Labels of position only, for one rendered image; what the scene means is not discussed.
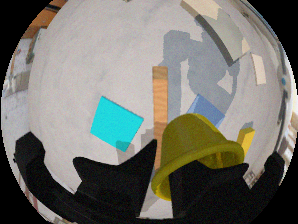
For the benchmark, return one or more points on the yellow flat block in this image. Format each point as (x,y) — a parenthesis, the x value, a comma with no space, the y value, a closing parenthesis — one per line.
(244,138)

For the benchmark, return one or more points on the brown rectangular block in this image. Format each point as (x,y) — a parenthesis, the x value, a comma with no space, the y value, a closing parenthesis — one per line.
(160,108)

